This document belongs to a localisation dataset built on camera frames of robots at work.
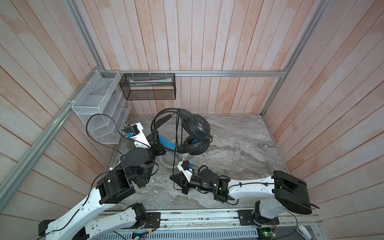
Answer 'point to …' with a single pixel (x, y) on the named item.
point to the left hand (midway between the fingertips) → (159, 135)
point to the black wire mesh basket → (148, 86)
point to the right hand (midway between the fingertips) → (171, 178)
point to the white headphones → (167, 159)
